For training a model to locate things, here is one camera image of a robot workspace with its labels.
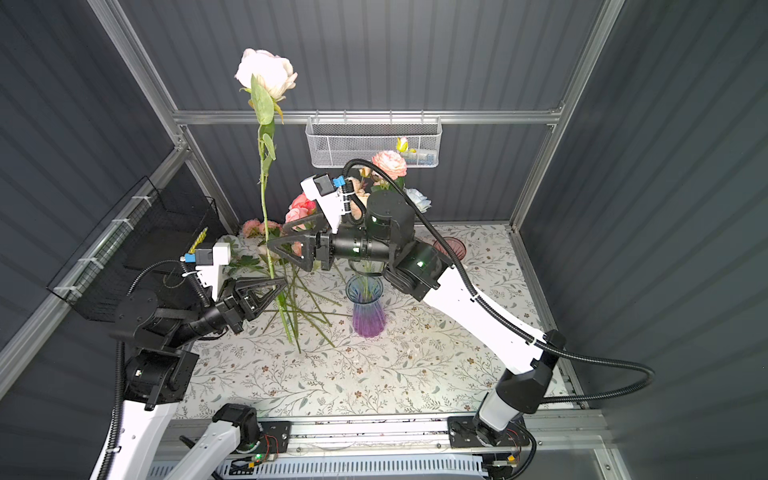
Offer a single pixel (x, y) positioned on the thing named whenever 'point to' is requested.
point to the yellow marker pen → (200, 240)
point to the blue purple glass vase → (369, 316)
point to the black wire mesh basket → (150, 228)
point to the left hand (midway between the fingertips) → (288, 285)
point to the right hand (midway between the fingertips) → (278, 245)
